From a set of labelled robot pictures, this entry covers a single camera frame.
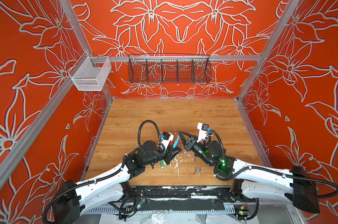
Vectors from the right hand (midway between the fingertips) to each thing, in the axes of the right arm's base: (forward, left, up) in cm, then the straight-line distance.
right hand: (176, 134), depth 65 cm
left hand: (-4, -2, -8) cm, 9 cm away
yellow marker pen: (-11, +6, -8) cm, 15 cm away
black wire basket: (+56, +10, 0) cm, 57 cm away
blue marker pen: (-3, 0, -4) cm, 5 cm away
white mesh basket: (+47, +57, +3) cm, 74 cm away
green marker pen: (-12, +7, -6) cm, 15 cm away
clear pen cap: (-7, -14, -29) cm, 33 cm away
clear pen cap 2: (-10, -13, -28) cm, 32 cm away
